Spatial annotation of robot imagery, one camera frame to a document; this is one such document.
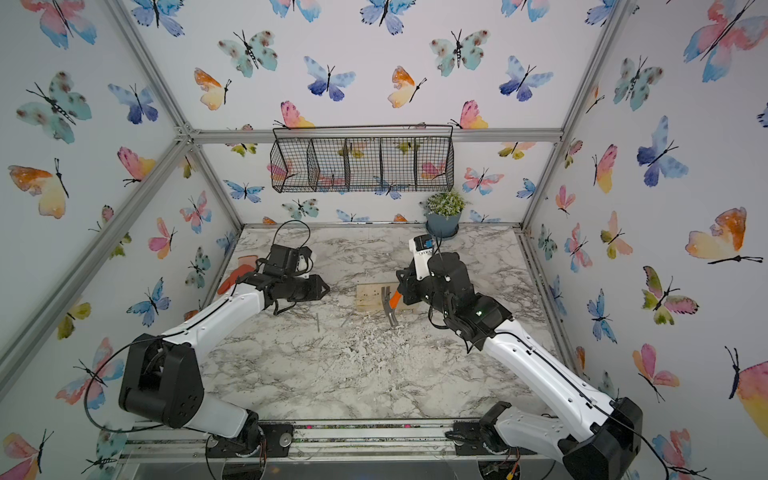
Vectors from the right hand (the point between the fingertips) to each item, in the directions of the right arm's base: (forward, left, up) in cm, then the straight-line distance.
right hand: (404, 268), depth 71 cm
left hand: (+5, +22, -17) cm, 28 cm away
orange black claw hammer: (-2, +3, -13) cm, 13 cm away
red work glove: (+20, +57, -29) cm, 67 cm away
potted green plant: (+37, -13, -17) cm, 43 cm away
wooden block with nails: (+7, +11, -26) cm, 29 cm away
